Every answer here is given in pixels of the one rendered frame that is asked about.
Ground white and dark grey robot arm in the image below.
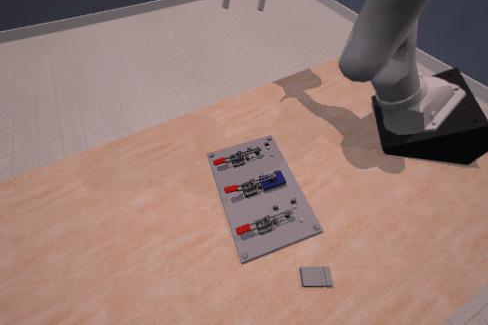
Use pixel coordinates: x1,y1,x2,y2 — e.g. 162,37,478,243
338,0,466,135

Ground blue flat rectangular block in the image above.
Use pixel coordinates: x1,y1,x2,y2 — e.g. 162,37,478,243
261,170,286,192

